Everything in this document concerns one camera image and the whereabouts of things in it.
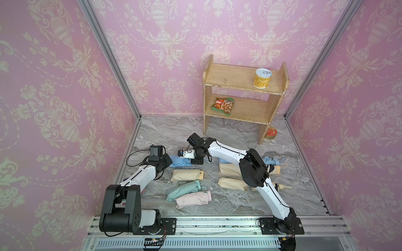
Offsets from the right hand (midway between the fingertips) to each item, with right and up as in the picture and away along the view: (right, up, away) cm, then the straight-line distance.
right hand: (194, 157), depth 97 cm
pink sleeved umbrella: (+5, -18, -18) cm, 26 cm away
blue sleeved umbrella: (-10, -2, -5) cm, 11 cm away
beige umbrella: (+45, -13, -16) cm, 50 cm away
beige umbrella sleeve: (+21, -12, -14) cm, 28 cm away
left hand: (-15, -1, -4) cm, 16 cm away
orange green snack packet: (+18, +33, 0) cm, 37 cm away
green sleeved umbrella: (-8, -15, -17) cm, 24 cm away
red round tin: (+52, +14, +9) cm, 54 cm away
